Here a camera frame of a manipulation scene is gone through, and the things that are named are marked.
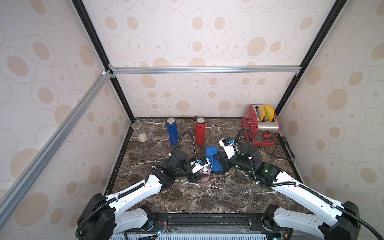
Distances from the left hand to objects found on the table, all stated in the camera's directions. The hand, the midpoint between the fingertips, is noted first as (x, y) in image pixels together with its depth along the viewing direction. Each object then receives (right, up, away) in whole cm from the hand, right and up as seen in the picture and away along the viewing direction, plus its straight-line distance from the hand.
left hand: (208, 168), depth 74 cm
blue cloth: (+3, +3, -3) cm, 6 cm away
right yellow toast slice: (+41, +31, +20) cm, 55 cm away
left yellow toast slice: (+36, +31, +22) cm, 53 cm away
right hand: (+2, +6, -3) cm, 7 cm away
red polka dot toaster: (+37, +17, +20) cm, 46 cm away
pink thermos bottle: (-1, 0, -4) cm, 5 cm away
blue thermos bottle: (-21, +21, +18) cm, 35 cm away
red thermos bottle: (-3, +19, +20) cm, 28 cm away
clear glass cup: (-43, +19, +25) cm, 54 cm away
